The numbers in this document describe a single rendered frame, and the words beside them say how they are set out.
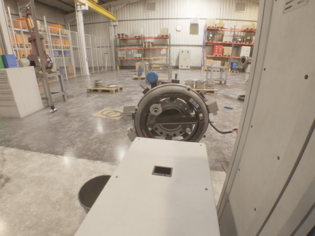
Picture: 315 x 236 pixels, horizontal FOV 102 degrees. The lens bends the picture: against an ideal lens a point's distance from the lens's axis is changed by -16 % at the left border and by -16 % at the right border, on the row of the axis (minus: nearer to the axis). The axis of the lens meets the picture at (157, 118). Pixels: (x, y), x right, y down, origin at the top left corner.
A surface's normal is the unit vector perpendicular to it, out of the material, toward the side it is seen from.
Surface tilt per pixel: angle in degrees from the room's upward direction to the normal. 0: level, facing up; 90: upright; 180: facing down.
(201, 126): 90
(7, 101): 90
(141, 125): 90
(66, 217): 0
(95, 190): 87
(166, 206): 0
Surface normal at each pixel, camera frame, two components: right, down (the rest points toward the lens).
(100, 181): 0.39, 0.30
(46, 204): 0.00, -0.92
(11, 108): -0.13, 0.38
